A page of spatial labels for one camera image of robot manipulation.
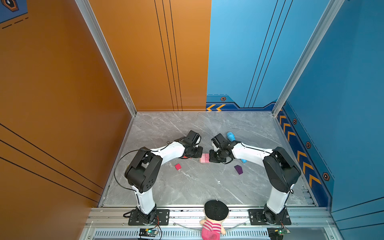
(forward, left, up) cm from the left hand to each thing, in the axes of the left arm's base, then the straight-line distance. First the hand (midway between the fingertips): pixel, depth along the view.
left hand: (201, 152), depth 93 cm
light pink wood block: (-4, -1, -1) cm, 5 cm away
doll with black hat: (-34, -6, +5) cm, 35 cm away
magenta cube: (-8, +14, -4) cm, 17 cm away
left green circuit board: (-41, +27, -5) cm, 49 cm away
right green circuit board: (-41, -36, -4) cm, 54 cm away
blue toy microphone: (+13, -21, 0) cm, 24 cm away
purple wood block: (-9, -23, -3) cm, 25 cm away
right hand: (-5, -4, -1) cm, 6 cm away
